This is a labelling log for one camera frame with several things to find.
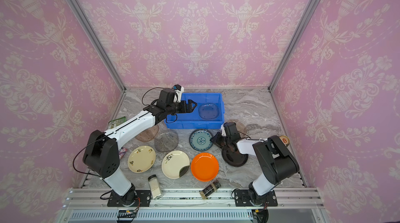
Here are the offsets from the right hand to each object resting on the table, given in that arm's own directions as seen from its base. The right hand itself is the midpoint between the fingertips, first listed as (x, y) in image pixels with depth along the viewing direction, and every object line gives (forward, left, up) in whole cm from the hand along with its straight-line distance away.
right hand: (211, 139), depth 92 cm
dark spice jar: (-25, -1, +2) cm, 25 cm away
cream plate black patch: (-13, +20, -2) cm, 24 cm away
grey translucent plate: (+1, +27, -2) cm, 27 cm away
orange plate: (-15, +5, -1) cm, 16 cm away
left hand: (+12, +10, +19) cm, 24 cm away
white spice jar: (-25, +29, +2) cm, 38 cm away
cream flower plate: (-10, +39, 0) cm, 40 cm away
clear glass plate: (+21, 0, -1) cm, 21 cm away
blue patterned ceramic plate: (+1, +7, -2) cm, 7 cm away
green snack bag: (+14, +60, +2) cm, 62 cm away
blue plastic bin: (+9, +10, +8) cm, 16 cm away
